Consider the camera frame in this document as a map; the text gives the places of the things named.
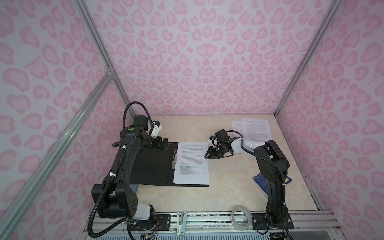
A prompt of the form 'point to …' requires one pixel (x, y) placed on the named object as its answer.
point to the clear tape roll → (248, 224)
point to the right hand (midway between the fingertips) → (207, 155)
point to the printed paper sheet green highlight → (192, 166)
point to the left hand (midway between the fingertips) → (160, 142)
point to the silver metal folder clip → (174, 161)
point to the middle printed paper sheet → (237, 126)
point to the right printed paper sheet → (256, 130)
